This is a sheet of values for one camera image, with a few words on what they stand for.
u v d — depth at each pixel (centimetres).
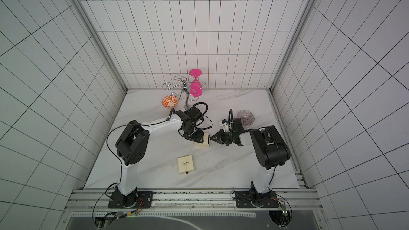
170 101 110
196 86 94
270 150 49
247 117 100
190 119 71
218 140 84
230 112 85
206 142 90
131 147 51
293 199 74
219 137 83
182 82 81
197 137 81
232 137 78
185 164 81
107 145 50
